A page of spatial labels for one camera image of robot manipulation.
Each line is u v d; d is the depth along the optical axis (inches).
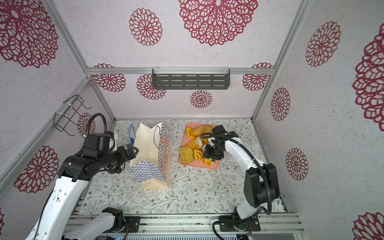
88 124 19.4
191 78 38.0
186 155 37.3
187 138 42.7
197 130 41.6
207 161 36.3
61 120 28.6
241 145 21.8
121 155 23.4
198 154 36.4
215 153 28.9
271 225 29.6
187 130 43.4
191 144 39.4
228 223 29.3
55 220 14.7
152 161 26.1
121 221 26.3
